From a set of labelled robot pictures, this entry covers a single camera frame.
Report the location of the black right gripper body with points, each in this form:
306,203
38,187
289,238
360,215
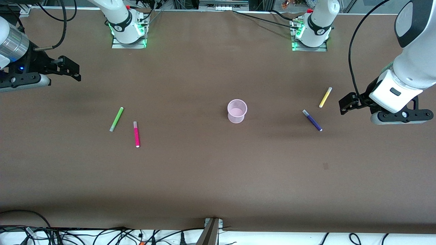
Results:
40,61

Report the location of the purple marker pen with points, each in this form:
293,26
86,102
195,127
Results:
312,120

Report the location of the pink marker pen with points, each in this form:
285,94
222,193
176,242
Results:
136,136

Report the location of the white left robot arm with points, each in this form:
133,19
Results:
415,68

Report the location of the pink pen holder cup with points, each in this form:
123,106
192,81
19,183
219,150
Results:
235,117

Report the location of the yellow marker pen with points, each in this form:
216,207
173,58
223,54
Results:
325,97

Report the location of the green marker pen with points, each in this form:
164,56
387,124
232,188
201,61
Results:
116,119

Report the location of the grey power strip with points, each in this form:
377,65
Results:
223,5

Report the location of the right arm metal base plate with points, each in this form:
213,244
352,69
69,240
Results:
117,45

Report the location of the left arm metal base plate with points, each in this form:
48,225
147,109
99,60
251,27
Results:
299,49

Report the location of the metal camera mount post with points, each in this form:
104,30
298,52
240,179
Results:
210,233

